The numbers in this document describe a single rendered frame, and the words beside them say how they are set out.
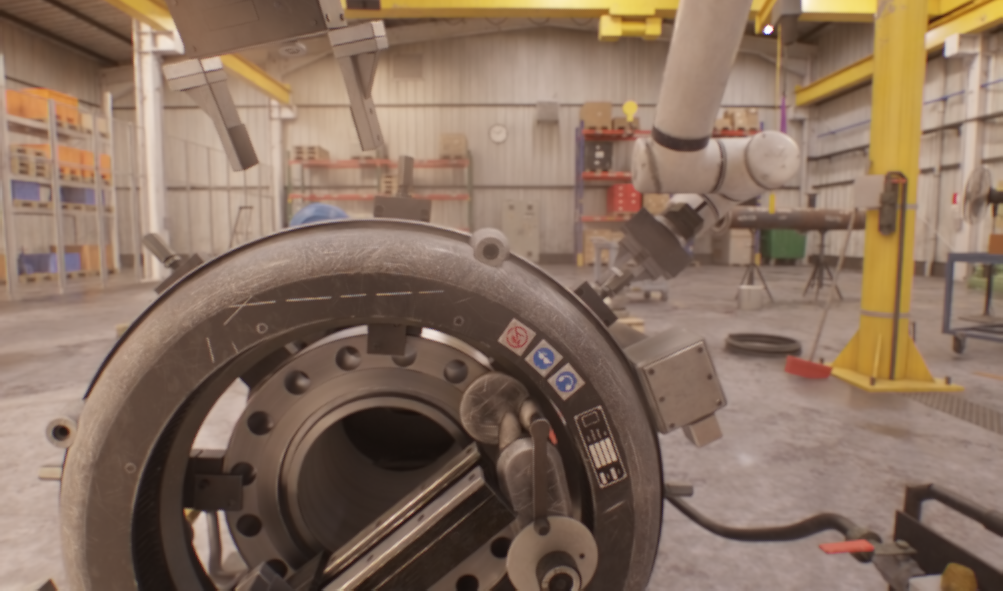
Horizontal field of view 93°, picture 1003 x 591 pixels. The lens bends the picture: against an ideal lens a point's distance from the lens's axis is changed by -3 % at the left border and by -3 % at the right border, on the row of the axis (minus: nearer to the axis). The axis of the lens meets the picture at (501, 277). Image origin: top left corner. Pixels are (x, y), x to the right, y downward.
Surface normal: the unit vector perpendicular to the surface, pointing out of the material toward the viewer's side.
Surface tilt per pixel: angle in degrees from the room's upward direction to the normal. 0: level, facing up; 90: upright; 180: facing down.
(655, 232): 79
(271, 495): 90
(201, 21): 114
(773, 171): 89
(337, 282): 90
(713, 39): 129
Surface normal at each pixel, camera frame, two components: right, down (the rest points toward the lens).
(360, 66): -0.09, 0.47
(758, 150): 0.03, -0.08
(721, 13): -0.11, 0.70
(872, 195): -0.71, 0.06
